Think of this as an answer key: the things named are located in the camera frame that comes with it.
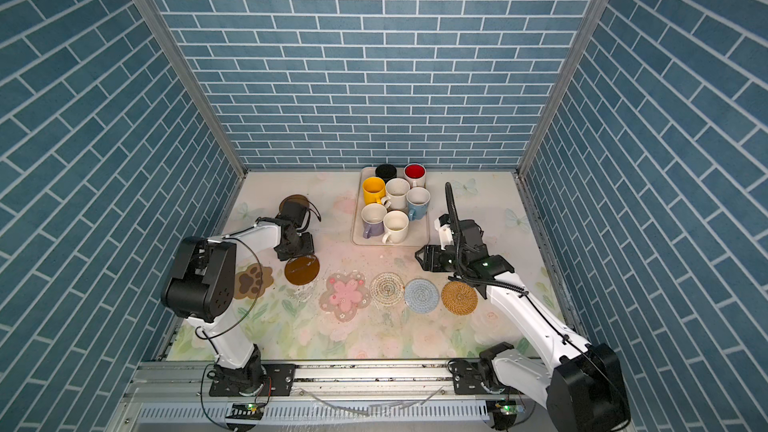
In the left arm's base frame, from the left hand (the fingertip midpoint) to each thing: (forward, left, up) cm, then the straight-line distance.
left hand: (305, 249), depth 98 cm
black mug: (+31, -27, +5) cm, 41 cm away
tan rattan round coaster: (-17, -49, 0) cm, 52 cm away
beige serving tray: (+6, -38, +2) cm, 38 cm away
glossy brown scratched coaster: (-7, 0, 0) cm, 7 cm away
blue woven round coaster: (-17, -38, +1) cm, 41 cm away
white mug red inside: (+27, -38, +9) cm, 47 cm away
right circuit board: (-45, -56, 0) cm, 72 cm away
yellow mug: (+19, -23, +8) cm, 31 cm away
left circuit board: (-43, +7, -3) cm, 44 cm away
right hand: (-10, -37, +15) cm, 41 cm away
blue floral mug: (+16, -38, +7) cm, 42 cm away
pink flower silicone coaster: (-16, -14, 0) cm, 21 cm away
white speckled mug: (+20, -31, +5) cm, 37 cm away
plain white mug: (+3, -30, +8) cm, 31 cm away
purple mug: (+11, -22, +3) cm, 25 cm away
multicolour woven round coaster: (-14, -27, +1) cm, 31 cm away
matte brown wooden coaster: (+22, +8, 0) cm, 24 cm away
